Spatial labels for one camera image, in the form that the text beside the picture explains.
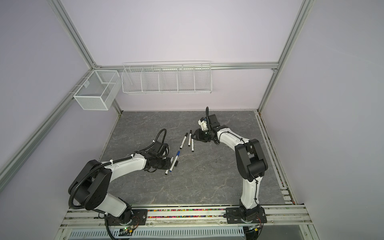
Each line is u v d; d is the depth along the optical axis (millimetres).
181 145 997
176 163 915
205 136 824
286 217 741
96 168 455
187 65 933
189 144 1013
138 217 738
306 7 696
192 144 997
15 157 534
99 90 971
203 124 890
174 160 933
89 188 443
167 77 964
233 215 727
